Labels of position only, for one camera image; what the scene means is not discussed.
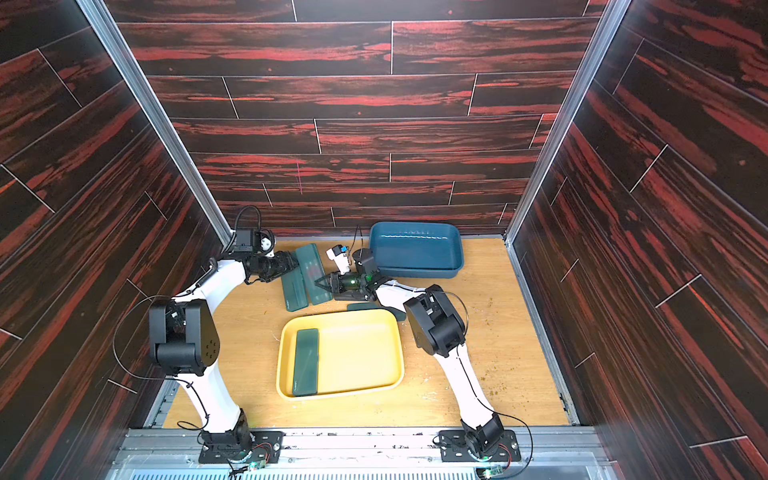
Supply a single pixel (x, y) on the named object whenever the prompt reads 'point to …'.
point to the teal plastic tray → (409, 249)
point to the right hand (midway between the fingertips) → (322, 278)
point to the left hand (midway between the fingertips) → (294, 264)
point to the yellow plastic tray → (358, 351)
